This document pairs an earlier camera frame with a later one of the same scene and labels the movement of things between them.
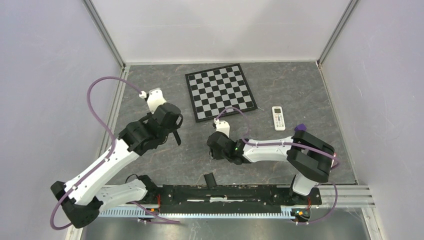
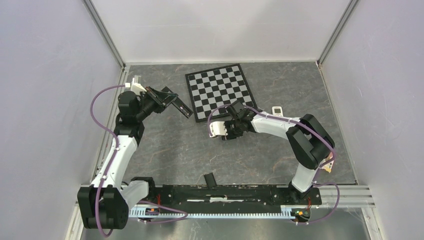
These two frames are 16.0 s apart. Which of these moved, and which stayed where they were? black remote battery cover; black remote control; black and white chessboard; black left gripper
Moved: black remote control; black left gripper
Stayed: black remote battery cover; black and white chessboard
